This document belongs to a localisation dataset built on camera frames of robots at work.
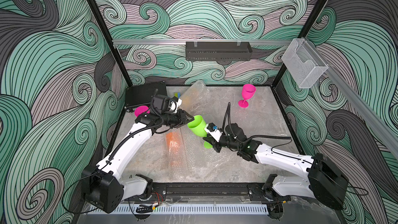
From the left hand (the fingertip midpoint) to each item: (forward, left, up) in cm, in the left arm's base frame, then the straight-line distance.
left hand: (192, 118), depth 73 cm
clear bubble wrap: (-14, -5, -22) cm, 26 cm away
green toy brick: (+35, +12, -22) cm, 44 cm away
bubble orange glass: (-13, +8, -17) cm, 22 cm away
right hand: (-5, -6, -10) cm, 13 cm away
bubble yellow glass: (+30, -2, -22) cm, 37 cm away
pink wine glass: (+26, -35, -9) cm, 45 cm away
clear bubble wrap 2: (+12, -41, -24) cm, 49 cm away
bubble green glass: (-6, -3, +3) cm, 7 cm away
